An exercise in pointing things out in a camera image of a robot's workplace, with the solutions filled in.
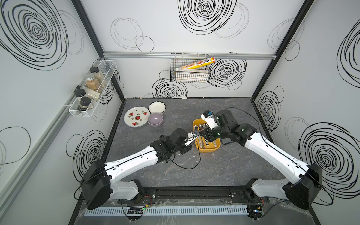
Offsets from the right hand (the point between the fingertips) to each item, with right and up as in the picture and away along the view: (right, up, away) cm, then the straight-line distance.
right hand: (201, 133), depth 74 cm
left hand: (-7, -3, +4) cm, 9 cm away
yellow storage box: (+3, -11, +18) cm, 21 cm away
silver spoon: (-7, -1, -9) cm, 11 cm away
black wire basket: (0, +35, +12) cm, 37 cm away
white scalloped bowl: (-31, +15, +38) cm, 51 cm away
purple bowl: (-31, +5, +28) cm, 42 cm away
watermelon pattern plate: (-46, +7, +34) cm, 58 cm away
